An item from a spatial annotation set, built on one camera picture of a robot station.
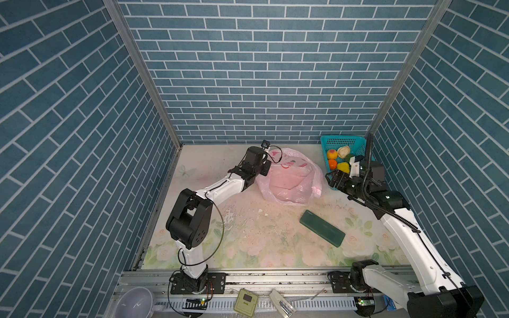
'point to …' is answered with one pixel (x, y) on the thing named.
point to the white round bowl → (134, 303)
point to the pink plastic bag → (290, 178)
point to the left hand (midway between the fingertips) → (265, 158)
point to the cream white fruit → (343, 151)
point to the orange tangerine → (333, 163)
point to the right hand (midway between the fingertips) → (331, 175)
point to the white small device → (285, 308)
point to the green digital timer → (246, 303)
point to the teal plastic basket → (357, 146)
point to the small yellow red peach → (332, 154)
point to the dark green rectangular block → (323, 228)
